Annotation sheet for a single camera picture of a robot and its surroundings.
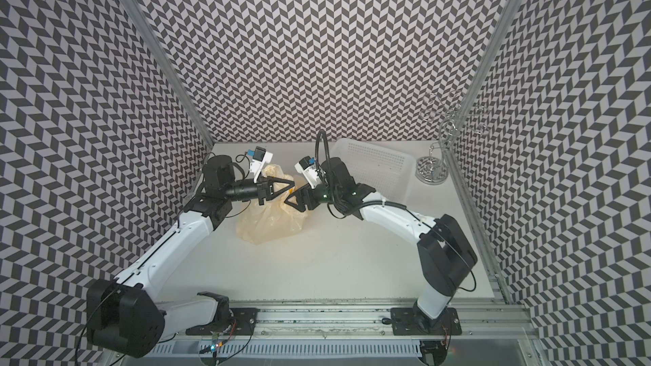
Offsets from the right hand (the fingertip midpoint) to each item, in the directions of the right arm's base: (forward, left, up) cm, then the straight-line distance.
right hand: (293, 200), depth 77 cm
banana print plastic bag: (-6, +4, 0) cm, 7 cm away
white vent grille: (-36, 0, -20) cm, 41 cm away
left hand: (-1, -1, +8) cm, 8 cm away
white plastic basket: (+25, -36, -20) cm, 48 cm away
